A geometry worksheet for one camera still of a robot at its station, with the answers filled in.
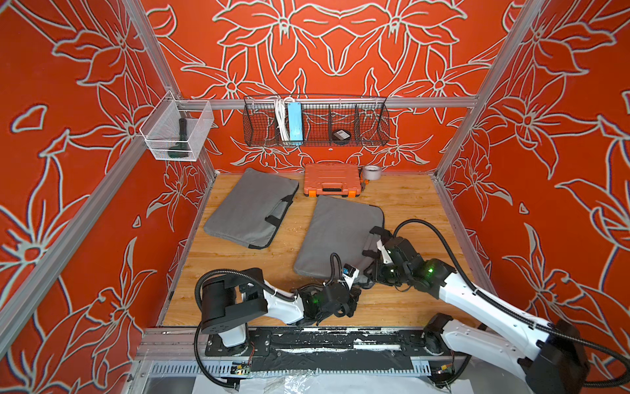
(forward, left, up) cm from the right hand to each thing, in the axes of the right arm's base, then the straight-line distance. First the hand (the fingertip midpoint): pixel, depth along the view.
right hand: (364, 270), depth 78 cm
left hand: (-6, 0, -5) cm, 8 cm away
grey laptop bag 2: (+21, +6, -6) cm, 23 cm away
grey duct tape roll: (+52, -11, -6) cm, 54 cm away
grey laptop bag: (+26, +44, -5) cm, 52 cm away
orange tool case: (+48, +9, -6) cm, 50 cm away
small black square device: (+47, +6, +19) cm, 51 cm away
